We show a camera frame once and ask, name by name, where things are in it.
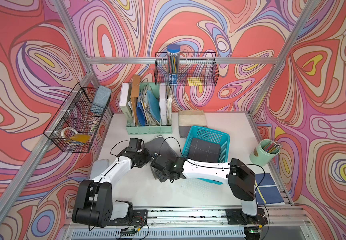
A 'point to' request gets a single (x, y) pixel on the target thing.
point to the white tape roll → (62, 133)
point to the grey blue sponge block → (101, 98)
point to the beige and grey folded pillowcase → (187, 118)
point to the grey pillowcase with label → (160, 146)
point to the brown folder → (135, 95)
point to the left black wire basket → (74, 127)
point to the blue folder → (154, 104)
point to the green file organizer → (132, 129)
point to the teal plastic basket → (211, 135)
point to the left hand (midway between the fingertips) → (153, 156)
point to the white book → (123, 99)
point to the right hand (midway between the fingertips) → (164, 173)
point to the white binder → (163, 104)
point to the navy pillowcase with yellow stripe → (266, 191)
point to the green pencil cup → (264, 152)
